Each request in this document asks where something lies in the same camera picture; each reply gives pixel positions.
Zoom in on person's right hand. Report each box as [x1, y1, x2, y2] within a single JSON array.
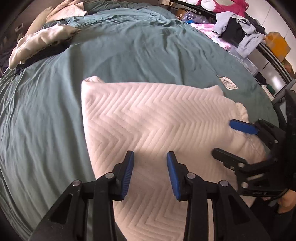
[[277, 190, 295, 214]]

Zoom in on white duvet label tag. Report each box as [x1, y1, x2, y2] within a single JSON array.
[[218, 76, 239, 90]]

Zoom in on grey hoodie clothes pile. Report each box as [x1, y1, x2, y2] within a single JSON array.
[[213, 11, 266, 58]]

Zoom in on beige folded garment on bed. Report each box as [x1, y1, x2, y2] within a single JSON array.
[[9, 24, 80, 69]]

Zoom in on pink white plush toy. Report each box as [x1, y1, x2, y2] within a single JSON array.
[[185, 0, 249, 17]]

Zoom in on teal green bed duvet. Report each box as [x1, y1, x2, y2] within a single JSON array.
[[1, 1, 278, 240]]

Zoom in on black folded garment on bed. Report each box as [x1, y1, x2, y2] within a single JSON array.
[[14, 41, 70, 74]]

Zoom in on black metal rack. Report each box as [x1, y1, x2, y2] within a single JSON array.
[[169, 0, 296, 103]]

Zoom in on beige pillow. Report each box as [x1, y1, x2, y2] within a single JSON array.
[[25, 0, 87, 36]]

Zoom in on cream chevron textured pants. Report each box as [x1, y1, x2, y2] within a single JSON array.
[[81, 76, 265, 240]]

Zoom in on orange cardboard box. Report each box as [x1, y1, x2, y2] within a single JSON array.
[[265, 32, 290, 62]]

